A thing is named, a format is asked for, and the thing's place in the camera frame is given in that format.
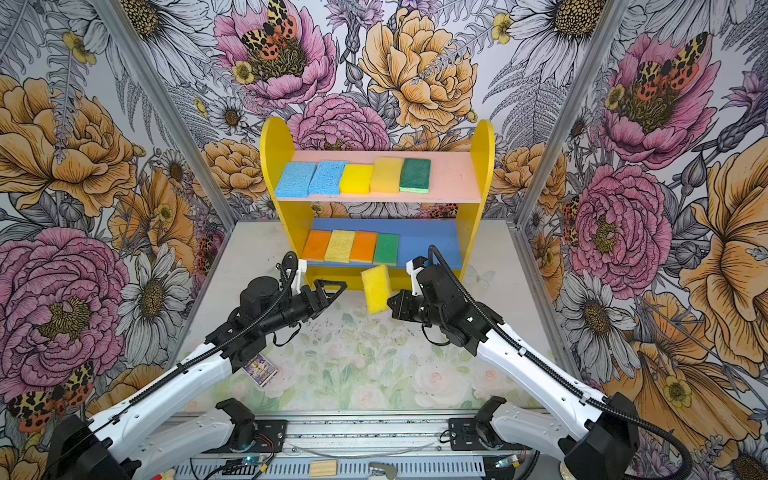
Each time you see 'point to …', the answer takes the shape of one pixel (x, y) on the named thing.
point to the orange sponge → (316, 245)
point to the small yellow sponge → (377, 289)
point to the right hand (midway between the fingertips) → (388, 312)
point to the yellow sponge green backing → (387, 249)
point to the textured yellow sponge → (340, 247)
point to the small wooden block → (323, 468)
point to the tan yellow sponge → (364, 247)
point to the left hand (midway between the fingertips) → (342, 299)
